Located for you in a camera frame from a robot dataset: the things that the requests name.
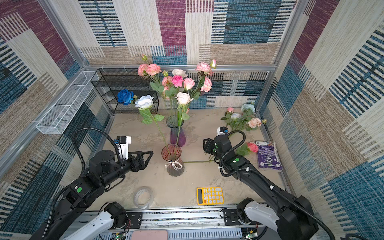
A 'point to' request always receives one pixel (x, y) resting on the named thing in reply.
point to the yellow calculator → (210, 195)
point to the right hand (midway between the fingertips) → (206, 144)
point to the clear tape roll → (143, 197)
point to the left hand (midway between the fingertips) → (147, 151)
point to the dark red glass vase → (171, 154)
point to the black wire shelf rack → (108, 82)
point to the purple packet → (268, 156)
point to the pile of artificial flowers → (244, 121)
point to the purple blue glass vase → (174, 125)
